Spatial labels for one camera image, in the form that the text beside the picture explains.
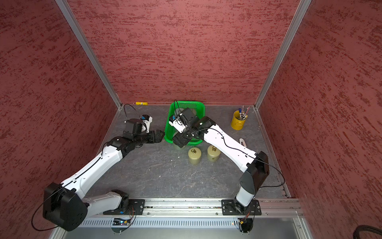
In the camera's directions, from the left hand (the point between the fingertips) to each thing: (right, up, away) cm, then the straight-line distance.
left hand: (157, 136), depth 82 cm
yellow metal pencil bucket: (+51, +9, +17) cm, 54 cm away
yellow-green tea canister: (+32, -10, +3) cm, 34 cm away
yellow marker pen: (-23, +23, +40) cm, 51 cm away
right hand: (+14, -1, -5) cm, 15 cm away
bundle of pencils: (+55, +14, +19) cm, 60 cm away
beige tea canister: (+21, -12, +3) cm, 24 cm away
